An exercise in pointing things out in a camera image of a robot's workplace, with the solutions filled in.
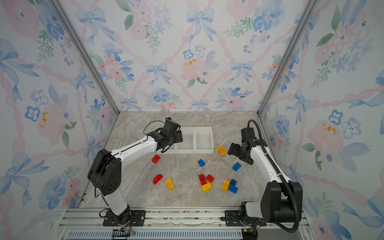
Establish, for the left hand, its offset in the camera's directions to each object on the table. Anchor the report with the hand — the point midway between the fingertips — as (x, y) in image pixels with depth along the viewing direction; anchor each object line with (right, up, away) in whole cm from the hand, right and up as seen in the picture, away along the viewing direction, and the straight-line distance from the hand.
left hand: (179, 134), depth 91 cm
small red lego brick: (+18, -25, -5) cm, 31 cm away
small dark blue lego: (+31, -26, -6) cm, 41 cm away
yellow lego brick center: (+16, -29, -8) cm, 34 cm away
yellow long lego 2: (+27, -28, -7) cm, 39 cm away
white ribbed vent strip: (-8, -46, -20) cm, 51 cm away
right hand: (+34, -11, -5) cm, 36 cm away
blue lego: (+35, -19, -1) cm, 40 cm away
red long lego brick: (+14, -26, -5) cm, 30 cm away
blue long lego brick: (+31, -29, -9) cm, 43 cm away
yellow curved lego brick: (+27, -10, +4) cm, 29 cm away
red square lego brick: (-15, -16, +4) cm, 22 cm away
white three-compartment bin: (+10, -4, +4) cm, 12 cm away
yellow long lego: (-5, -28, -6) cm, 29 cm away
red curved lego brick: (-12, -25, -6) cm, 28 cm away
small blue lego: (+14, -17, +2) cm, 22 cm away
